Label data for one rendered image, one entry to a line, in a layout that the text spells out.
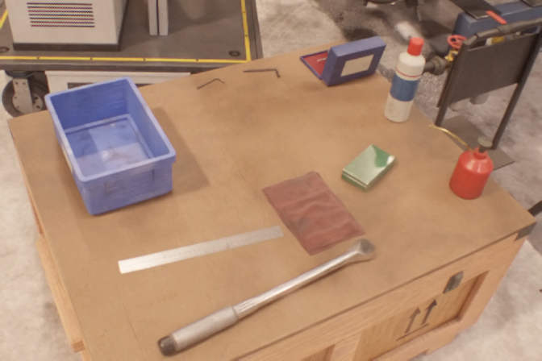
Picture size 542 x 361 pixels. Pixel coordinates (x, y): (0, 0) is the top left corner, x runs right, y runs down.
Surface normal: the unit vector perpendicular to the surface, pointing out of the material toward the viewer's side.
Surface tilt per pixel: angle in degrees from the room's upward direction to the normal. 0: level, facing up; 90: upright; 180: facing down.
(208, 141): 0
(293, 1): 0
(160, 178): 90
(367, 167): 0
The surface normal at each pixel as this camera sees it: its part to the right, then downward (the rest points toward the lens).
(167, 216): 0.08, -0.72
